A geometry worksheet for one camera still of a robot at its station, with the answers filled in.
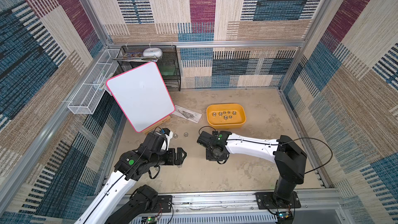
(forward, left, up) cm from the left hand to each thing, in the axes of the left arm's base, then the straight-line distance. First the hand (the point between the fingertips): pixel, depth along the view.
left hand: (178, 153), depth 71 cm
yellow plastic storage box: (+28, -22, -17) cm, 39 cm away
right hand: (+4, -15, -14) cm, 21 cm away
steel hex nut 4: (+36, -30, -17) cm, 50 cm away
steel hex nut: (+19, +5, -18) cm, 26 cm away
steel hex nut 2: (+20, -1, -17) cm, 26 cm away
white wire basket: (+33, +55, +2) cm, 64 cm away
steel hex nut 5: (+36, -33, -17) cm, 52 cm away
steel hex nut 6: (+34, -19, -17) cm, 43 cm away
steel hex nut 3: (+36, -27, -17) cm, 48 cm away
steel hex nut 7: (+34, -23, -16) cm, 44 cm away
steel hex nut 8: (+32, -27, -17) cm, 45 cm away
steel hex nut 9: (+32, -30, -17) cm, 47 cm away
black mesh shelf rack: (+52, +29, +17) cm, 62 cm away
